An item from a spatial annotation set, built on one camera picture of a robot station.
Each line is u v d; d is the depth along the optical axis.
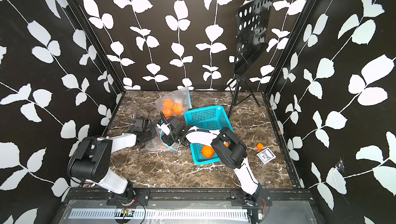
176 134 0.71
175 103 1.10
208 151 0.84
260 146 0.89
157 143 0.87
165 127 0.80
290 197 0.76
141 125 0.76
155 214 0.70
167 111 0.97
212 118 1.04
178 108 1.01
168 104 1.07
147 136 0.81
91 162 0.47
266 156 0.86
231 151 0.52
